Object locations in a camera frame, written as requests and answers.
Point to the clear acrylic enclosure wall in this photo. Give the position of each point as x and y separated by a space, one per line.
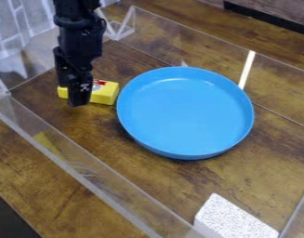
74 172

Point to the yellow block with label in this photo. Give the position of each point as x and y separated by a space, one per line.
105 92

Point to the round blue tray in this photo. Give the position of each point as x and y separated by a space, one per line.
185 112

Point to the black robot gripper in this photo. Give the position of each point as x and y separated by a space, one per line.
82 29

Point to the white speckled foam block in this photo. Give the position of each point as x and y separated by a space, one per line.
224 220

